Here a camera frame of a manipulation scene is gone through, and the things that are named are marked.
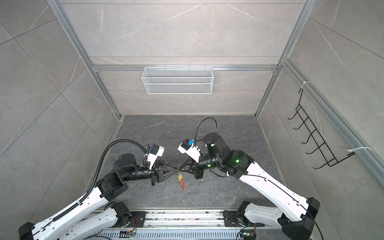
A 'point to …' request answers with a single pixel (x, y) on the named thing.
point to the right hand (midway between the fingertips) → (181, 167)
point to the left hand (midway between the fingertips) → (176, 168)
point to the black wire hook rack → (329, 158)
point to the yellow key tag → (180, 177)
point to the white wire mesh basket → (177, 80)
